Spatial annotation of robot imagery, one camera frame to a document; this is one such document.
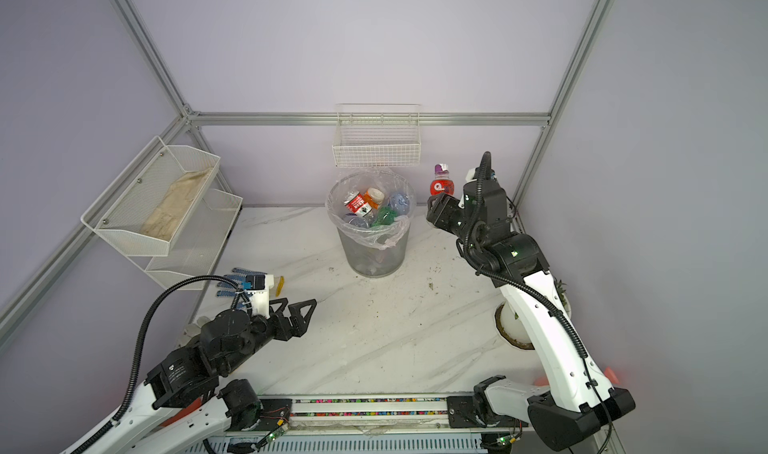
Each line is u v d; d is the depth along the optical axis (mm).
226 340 474
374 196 954
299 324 596
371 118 914
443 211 563
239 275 1002
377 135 951
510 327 852
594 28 743
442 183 647
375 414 748
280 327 583
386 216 818
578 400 366
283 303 702
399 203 888
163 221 751
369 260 930
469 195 464
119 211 676
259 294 593
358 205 905
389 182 938
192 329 878
